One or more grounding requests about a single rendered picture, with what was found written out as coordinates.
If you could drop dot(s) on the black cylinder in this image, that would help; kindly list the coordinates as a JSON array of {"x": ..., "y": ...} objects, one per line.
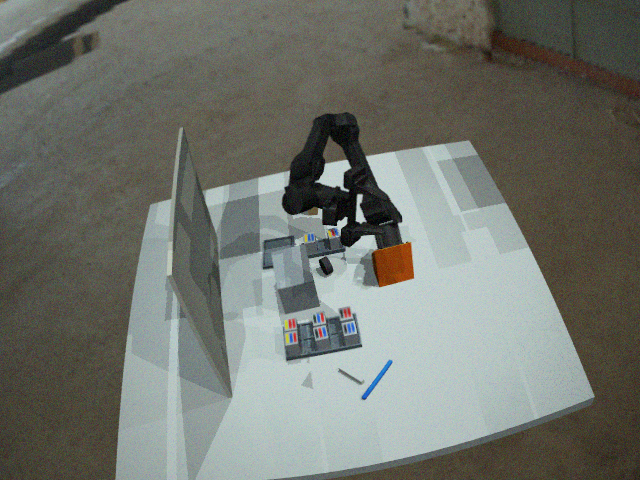
[{"x": 326, "y": 265}]

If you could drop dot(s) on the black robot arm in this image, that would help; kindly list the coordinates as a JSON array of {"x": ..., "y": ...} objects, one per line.
[{"x": 302, "y": 193}]

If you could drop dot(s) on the blue rod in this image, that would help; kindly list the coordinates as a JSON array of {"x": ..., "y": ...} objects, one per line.
[{"x": 375, "y": 382}]

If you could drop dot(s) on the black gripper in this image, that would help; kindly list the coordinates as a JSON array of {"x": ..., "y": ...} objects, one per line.
[{"x": 357, "y": 182}]

